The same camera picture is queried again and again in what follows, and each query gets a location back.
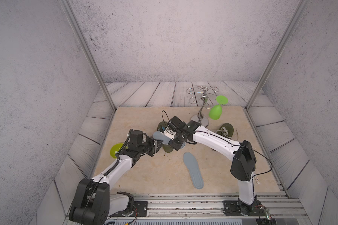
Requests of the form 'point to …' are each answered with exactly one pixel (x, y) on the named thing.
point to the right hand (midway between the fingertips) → (174, 141)
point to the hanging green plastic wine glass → (215, 111)
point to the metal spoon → (257, 180)
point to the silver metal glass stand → (203, 91)
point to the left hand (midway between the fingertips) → (165, 141)
